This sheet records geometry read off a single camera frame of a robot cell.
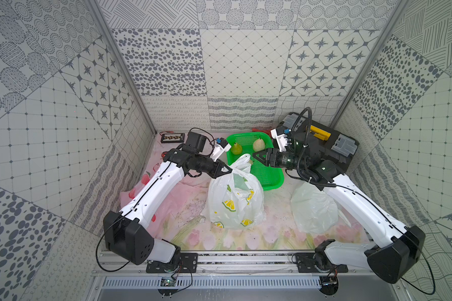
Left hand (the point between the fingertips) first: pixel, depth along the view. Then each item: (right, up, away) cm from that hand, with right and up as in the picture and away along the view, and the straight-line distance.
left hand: (235, 172), depth 72 cm
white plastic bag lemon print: (+32, -16, +3) cm, 36 cm away
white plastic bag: (0, -12, +3) cm, 12 cm away
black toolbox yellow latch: (+47, +12, +21) cm, 53 cm away
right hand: (+8, +6, -1) cm, 10 cm away
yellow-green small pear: (+1, +9, +33) cm, 34 cm away
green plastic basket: (+19, -6, +26) cm, 32 cm away
